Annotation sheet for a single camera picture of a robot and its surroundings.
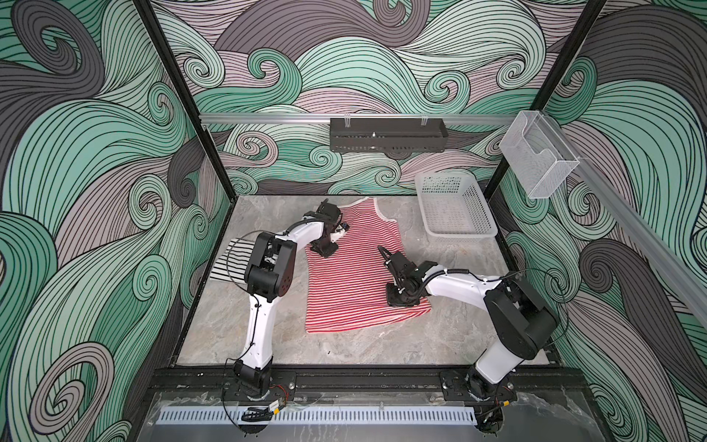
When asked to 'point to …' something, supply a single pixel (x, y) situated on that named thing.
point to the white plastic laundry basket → (455, 209)
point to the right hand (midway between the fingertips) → (388, 304)
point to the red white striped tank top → (349, 288)
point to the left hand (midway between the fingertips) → (323, 245)
